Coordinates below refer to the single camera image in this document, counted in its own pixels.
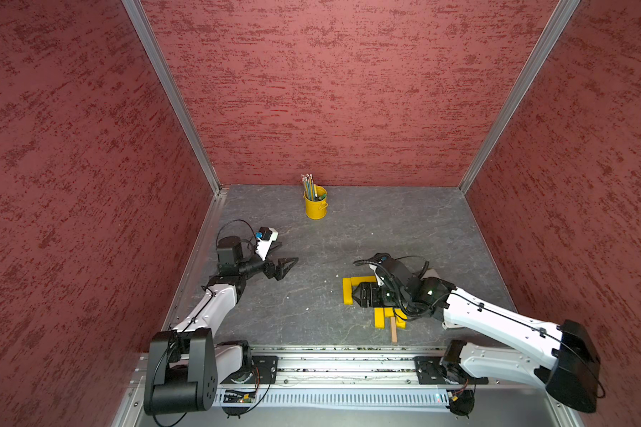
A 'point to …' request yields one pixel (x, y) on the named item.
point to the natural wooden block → (393, 329)
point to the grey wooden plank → (431, 272)
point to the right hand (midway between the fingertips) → (362, 302)
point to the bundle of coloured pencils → (309, 186)
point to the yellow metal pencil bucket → (315, 210)
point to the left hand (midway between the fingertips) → (287, 255)
